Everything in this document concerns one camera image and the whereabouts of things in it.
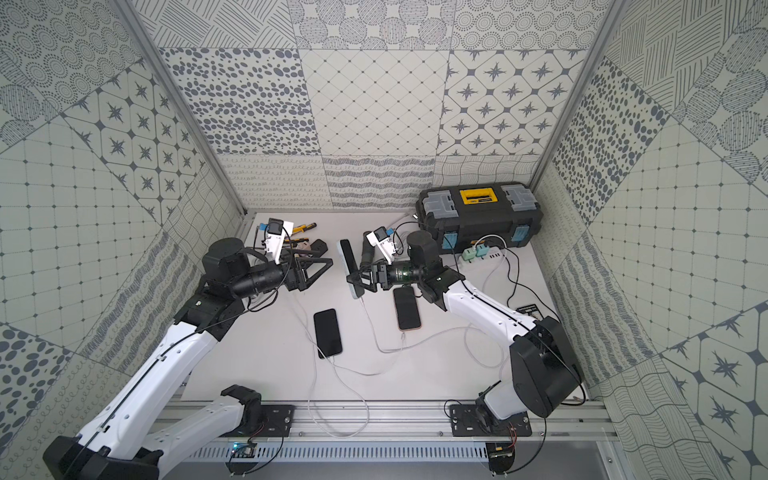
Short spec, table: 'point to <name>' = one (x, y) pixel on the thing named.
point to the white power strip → (495, 259)
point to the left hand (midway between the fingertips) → (318, 249)
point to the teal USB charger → (482, 250)
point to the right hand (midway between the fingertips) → (355, 278)
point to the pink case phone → (407, 312)
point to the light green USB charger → (468, 253)
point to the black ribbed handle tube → (368, 251)
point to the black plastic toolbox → (507, 214)
